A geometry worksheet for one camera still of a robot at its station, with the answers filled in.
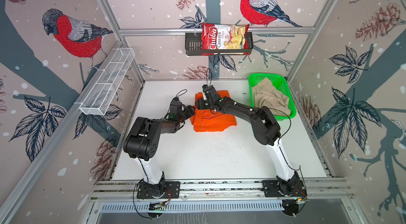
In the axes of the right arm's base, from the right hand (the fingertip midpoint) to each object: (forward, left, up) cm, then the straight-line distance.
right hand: (197, 106), depth 99 cm
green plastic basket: (+21, -57, 0) cm, 61 cm away
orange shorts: (-10, -5, -2) cm, 11 cm away
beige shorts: (+13, -45, -2) cm, 47 cm away
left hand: (-3, +3, +1) cm, 4 cm away
